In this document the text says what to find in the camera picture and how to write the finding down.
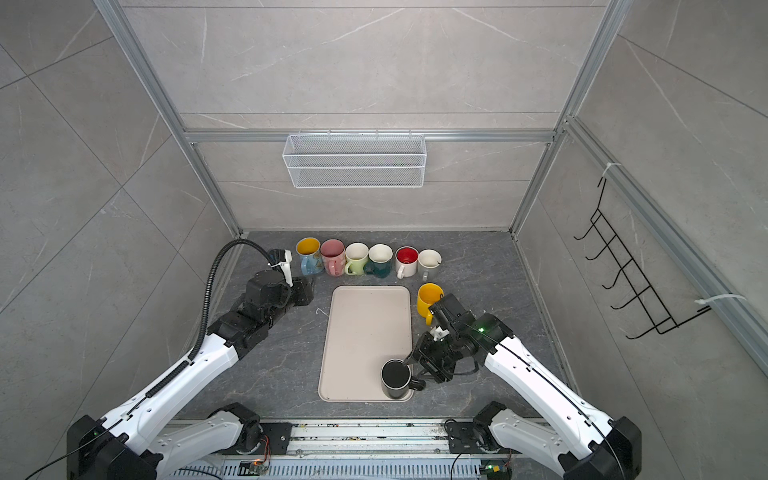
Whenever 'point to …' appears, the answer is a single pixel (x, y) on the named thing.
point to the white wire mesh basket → (355, 161)
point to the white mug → (406, 259)
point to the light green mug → (356, 254)
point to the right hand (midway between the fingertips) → (407, 364)
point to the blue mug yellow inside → (311, 259)
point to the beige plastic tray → (362, 328)
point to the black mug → (397, 381)
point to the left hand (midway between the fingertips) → (307, 270)
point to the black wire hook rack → (641, 287)
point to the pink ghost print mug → (333, 255)
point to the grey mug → (429, 261)
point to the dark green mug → (380, 257)
